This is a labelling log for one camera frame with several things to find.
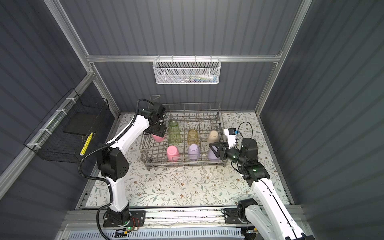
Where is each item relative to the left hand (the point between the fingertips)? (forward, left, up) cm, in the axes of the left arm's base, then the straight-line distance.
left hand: (157, 132), depth 90 cm
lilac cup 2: (-15, -32, -7) cm, 36 cm away
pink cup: (-4, 0, -2) cm, 4 cm away
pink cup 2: (-14, -10, -2) cm, 17 cm away
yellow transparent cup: (-2, -22, -5) cm, 22 cm away
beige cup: (-5, -34, -2) cm, 34 cm away
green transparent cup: (0, -10, -7) cm, 12 cm away
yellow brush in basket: (-13, +30, +11) cm, 35 cm away
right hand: (-18, -31, +10) cm, 38 cm away
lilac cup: (-14, -21, -2) cm, 26 cm away
